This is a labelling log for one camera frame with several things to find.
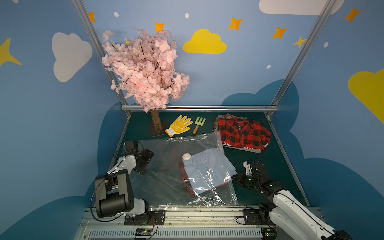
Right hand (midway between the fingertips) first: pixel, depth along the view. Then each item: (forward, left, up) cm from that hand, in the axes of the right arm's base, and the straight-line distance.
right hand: (233, 175), depth 84 cm
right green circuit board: (-26, -16, -8) cm, 32 cm away
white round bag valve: (+10, +28, -1) cm, 30 cm away
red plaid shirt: (+46, -2, 0) cm, 47 cm away
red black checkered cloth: (+28, -9, +3) cm, 29 cm away
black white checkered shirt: (+18, -15, -1) cm, 23 cm away
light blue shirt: (+2, +15, +2) cm, 15 cm away
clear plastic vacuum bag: (-7, +41, -4) cm, 42 cm away
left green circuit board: (-29, +46, -5) cm, 55 cm away
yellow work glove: (+40, +36, -5) cm, 54 cm away
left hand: (+8, +51, -1) cm, 51 cm away
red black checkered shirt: (-6, +26, -1) cm, 27 cm away
